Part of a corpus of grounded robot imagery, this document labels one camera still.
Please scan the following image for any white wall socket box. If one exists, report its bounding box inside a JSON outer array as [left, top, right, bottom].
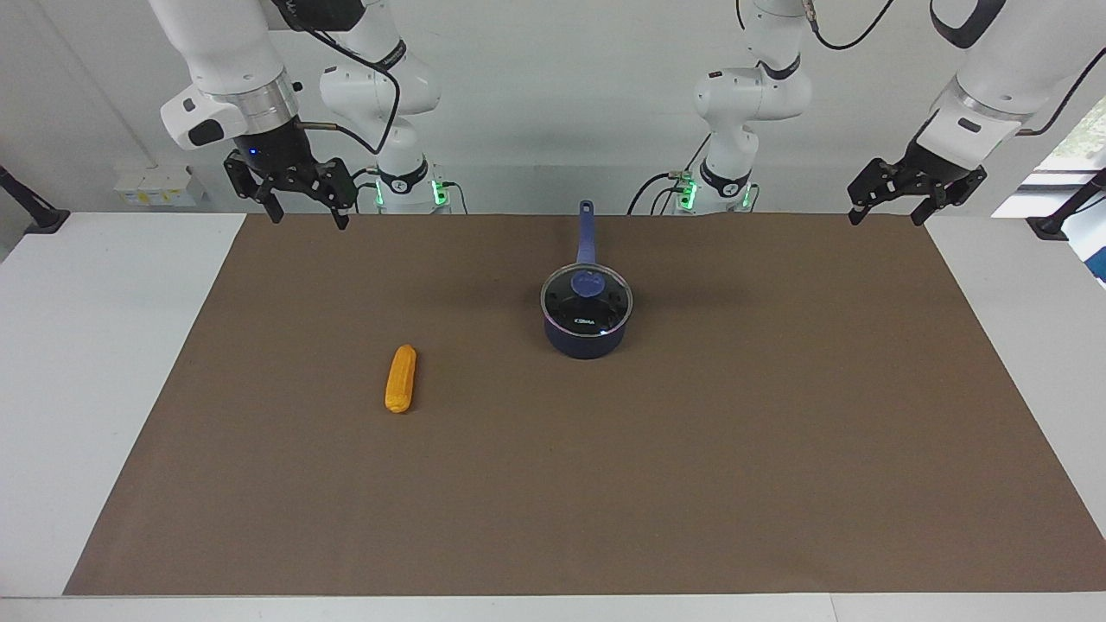
[[112, 164, 208, 208]]

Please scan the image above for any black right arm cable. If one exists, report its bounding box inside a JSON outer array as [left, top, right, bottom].
[[276, 0, 404, 156]]

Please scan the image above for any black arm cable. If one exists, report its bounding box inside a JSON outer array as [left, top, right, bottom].
[[276, 0, 404, 156], [804, 0, 1106, 137]]

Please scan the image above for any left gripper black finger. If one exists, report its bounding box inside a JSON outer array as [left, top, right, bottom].
[[911, 166, 988, 227], [847, 158, 910, 227]]

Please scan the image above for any orange corn cob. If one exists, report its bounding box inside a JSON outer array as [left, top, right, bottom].
[[385, 345, 417, 415]]

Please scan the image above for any brown table mat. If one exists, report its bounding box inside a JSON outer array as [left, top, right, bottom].
[[63, 213, 1106, 597]]

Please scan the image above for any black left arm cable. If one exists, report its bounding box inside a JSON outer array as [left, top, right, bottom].
[[804, 0, 1106, 137]]

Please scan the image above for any dark blue saucepan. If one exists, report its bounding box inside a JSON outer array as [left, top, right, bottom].
[[541, 200, 634, 361]]

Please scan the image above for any glass lid blue knob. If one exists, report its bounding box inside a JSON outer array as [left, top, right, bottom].
[[540, 263, 634, 335]]

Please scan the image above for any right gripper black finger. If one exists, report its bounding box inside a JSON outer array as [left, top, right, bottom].
[[292, 158, 358, 231], [224, 151, 284, 224]]

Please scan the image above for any black clamp stand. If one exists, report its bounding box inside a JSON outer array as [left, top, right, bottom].
[[1027, 168, 1106, 241], [0, 164, 71, 236]]

